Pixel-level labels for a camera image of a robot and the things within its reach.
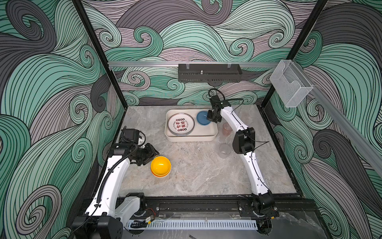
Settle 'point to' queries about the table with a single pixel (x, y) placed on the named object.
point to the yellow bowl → (160, 166)
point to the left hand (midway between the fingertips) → (157, 153)
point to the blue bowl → (201, 117)
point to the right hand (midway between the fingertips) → (210, 118)
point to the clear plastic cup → (225, 150)
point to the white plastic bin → (208, 133)
